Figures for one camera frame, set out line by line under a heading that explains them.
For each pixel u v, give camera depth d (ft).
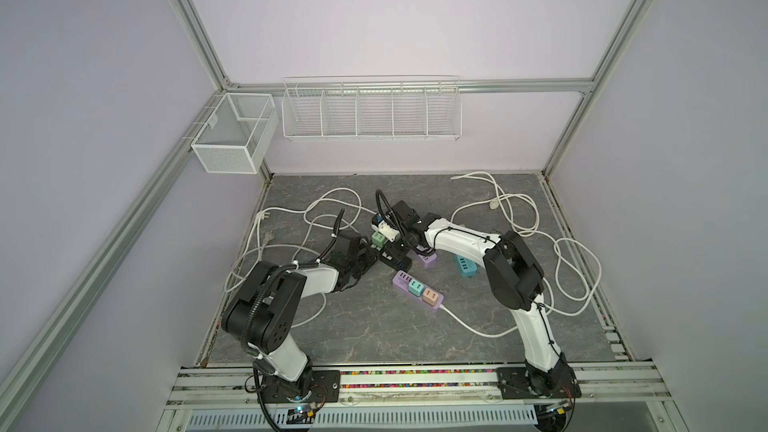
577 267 3.14
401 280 2.92
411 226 2.41
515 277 1.78
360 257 2.74
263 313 1.52
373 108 3.25
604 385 2.48
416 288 2.72
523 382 2.42
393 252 2.82
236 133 3.35
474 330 2.70
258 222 3.44
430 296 2.69
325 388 2.41
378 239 3.05
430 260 3.09
